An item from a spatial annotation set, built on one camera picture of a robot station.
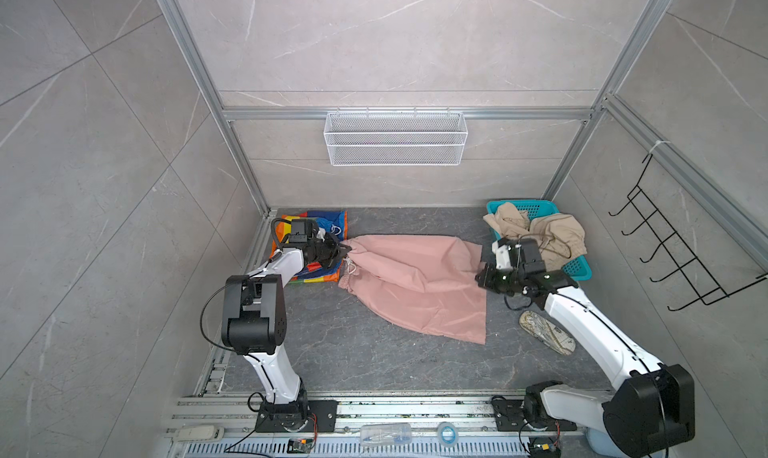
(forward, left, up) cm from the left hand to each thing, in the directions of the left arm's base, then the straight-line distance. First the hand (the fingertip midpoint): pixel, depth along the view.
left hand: (352, 241), depth 94 cm
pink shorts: (-12, -23, -7) cm, 27 cm away
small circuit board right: (-55, -47, -13) cm, 74 cm away
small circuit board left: (-52, +11, -13) cm, 55 cm away
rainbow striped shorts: (+15, +9, -8) cm, 19 cm away
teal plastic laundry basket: (+17, -68, -5) cm, 70 cm away
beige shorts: (0, -69, -1) cm, 69 cm away
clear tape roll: (-51, -24, -12) cm, 58 cm away
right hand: (-15, -36, +2) cm, 39 cm away
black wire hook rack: (-29, -75, +21) cm, 83 cm away
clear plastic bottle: (-51, -9, -11) cm, 53 cm away
